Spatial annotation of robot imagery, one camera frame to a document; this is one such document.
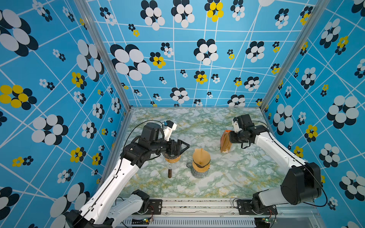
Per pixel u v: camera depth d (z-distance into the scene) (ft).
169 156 2.56
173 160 2.58
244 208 2.37
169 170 2.60
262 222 2.27
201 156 2.54
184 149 2.03
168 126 2.00
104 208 1.28
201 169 2.51
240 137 2.35
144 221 2.31
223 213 2.37
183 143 2.00
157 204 2.46
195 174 2.65
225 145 2.98
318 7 2.24
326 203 1.32
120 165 1.46
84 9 2.27
